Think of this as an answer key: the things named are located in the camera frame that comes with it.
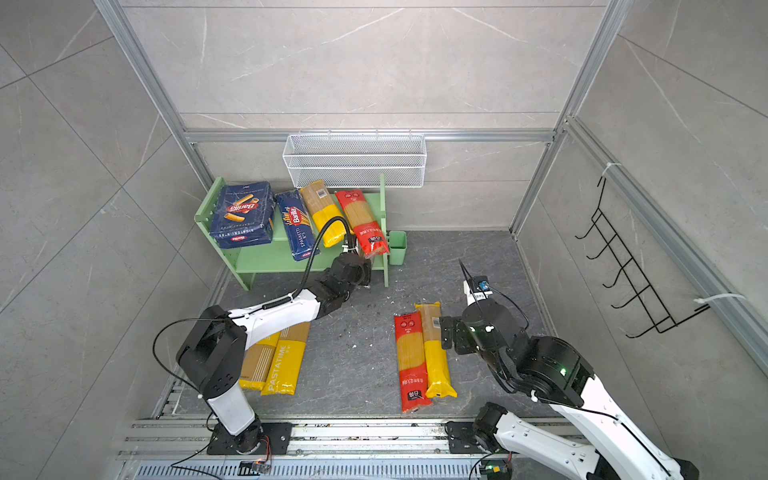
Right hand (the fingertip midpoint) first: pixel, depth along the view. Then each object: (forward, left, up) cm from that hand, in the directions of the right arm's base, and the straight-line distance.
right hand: (463, 318), depth 64 cm
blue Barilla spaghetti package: (+27, +40, +3) cm, 49 cm away
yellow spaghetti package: (-5, +4, -24) cm, 25 cm away
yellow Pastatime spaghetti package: (+1, +46, -27) cm, 54 cm away
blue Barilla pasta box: (+29, +55, +5) cm, 63 cm away
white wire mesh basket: (+60, +27, +2) cm, 66 cm away
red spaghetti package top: (+21, +21, +3) cm, 30 cm away
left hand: (+27, +24, -9) cm, 37 cm away
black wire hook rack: (+3, -39, +4) cm, 39 cm away
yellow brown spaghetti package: (+36, +35, +2) cm, 51 cm away
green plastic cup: (+35, +13, -15) cm, 40 cm away
